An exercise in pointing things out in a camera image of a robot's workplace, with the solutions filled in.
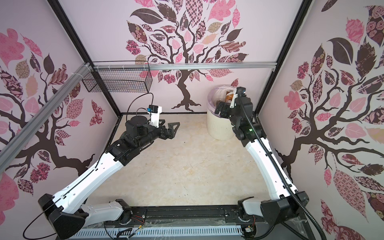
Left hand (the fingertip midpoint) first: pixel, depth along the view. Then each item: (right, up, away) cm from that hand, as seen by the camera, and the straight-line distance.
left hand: (171, 124), depth 69 cm
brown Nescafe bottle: (+33, +19, +26) cm, 46 cm away
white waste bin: (+27, -2, +24) cm, 36 cm away
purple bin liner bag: (+27, +22, +31) cm, 46 cm away
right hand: (+26, +11, +1) cm, 28 cm away
